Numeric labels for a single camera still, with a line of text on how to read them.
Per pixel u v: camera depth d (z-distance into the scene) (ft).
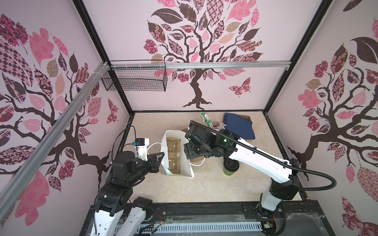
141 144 1.82
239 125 3.71
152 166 1.78
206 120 3.00
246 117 3.68
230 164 2.55
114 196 1.34
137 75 3.11
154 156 1.78
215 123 3.26
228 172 2.62
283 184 1.39
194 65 2.95
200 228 2.29
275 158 1.38
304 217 2.38
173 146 2.88
